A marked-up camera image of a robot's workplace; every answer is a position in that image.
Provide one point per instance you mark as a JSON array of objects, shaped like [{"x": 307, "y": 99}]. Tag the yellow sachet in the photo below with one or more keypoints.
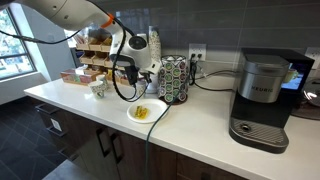
[
  {"x": 143, "y": 113},
  {"x": 137, "y": 111}
]

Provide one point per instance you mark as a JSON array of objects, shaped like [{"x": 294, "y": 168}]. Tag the wooden sachet organizer rack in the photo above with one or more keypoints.
[{"x": 91, "y": 56}]

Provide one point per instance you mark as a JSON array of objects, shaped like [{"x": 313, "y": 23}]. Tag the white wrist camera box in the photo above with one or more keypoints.
[{"x": 151, "y": 66}]

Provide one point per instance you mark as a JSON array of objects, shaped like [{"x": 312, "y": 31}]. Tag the white wall power outlet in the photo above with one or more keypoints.
[
  {"x": 314, "y": 55},
  {"x": 197, "y": 51}
]

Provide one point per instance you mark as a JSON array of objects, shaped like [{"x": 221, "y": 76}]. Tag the window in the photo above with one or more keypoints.
[{"x": 15, "y": 46}]

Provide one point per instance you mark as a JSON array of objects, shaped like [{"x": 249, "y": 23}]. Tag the tall paper cup stack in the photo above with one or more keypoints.
[{"x": 155, "y": 43}]

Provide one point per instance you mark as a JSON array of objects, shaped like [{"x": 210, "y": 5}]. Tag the white round plate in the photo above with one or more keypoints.
[{"x": 154, "y": 106}]

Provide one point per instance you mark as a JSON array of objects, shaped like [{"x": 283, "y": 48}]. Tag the wooden tea bag box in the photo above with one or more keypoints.
[{"x": 75, "y": 77}]

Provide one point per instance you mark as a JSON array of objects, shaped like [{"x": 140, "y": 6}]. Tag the dark wooden counter cabinet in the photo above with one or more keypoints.
[{"x": 83, "y": 140}]

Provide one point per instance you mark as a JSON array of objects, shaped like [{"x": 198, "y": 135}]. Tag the coffee pod carousel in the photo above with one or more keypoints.
[{"x": 173, "y": 78}]

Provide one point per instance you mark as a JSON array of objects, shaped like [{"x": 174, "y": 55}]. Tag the white cabinet label sticker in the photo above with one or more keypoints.
[{"x": 56, "y": 125}]

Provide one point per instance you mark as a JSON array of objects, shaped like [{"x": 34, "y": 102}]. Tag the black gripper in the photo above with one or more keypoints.
[{"x": 131, "y": 70}]

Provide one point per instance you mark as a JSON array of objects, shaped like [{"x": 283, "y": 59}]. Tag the silver appliance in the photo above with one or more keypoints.
[{"x": 310, "y": 100}]

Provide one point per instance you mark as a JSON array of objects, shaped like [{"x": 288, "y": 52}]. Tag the Keurig coffee machine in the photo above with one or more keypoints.
[{"x": 263, "y": 100}]

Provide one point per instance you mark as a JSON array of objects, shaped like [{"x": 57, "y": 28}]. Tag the patterned paper coffee cup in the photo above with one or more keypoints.
[
  {"x": 103, "y": 80},
  {"x": 141, "y": 90},
  {"x": 97, "y": 90}
]

